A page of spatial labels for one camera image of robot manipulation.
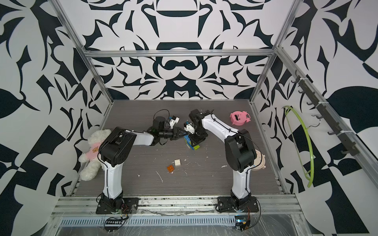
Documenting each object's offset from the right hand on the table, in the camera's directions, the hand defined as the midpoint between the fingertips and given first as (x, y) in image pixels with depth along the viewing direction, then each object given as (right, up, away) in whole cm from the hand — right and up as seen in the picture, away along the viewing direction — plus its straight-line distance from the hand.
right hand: (194, 140), depth 90 cm
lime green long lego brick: (-3, -1, -3) cm, 4 cm away
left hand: (-4, +5, +2) cm, 7 cm away
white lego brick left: (-10, -12, -3) cm, 16 cm away
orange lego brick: (-14, -15, -5) cm, 21 cm away
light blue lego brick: (-5, +2, +1) cm, 5 cm away
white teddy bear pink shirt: (-58, +1, -3) cm, 58 cm away
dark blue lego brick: (-2, -3, -3) cm, 4 cm away
